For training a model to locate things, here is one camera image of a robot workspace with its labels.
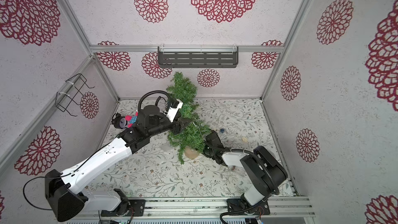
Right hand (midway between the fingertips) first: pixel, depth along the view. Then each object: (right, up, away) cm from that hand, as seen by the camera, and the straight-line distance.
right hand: (193, 144), depth 91 cm
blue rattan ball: (+18, +7, +9) cm, 22 cm away
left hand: (-3, +17, -20) cm, 26 cm away
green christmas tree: (0, +9, -22) cm, 24 cm away
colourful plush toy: (-41, +14, +10) cm, 44 cm away
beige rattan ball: (+32, +2, +5) cm, 32 cm away
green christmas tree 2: (-6, +32, -4) cm, 33 cm away
